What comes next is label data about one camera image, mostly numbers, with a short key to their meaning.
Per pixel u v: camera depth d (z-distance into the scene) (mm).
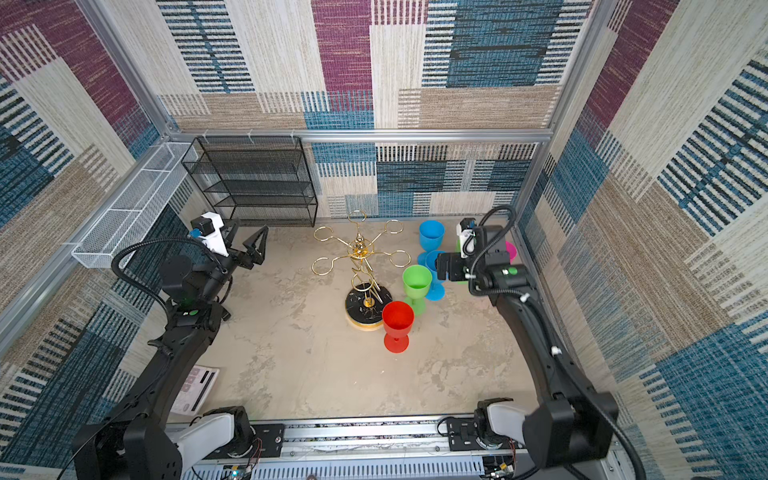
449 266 707
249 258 661
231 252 637
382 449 728
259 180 1093
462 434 739
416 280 889
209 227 596
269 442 733
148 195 1021
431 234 970
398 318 814
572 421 382
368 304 946
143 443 382
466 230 695
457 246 929
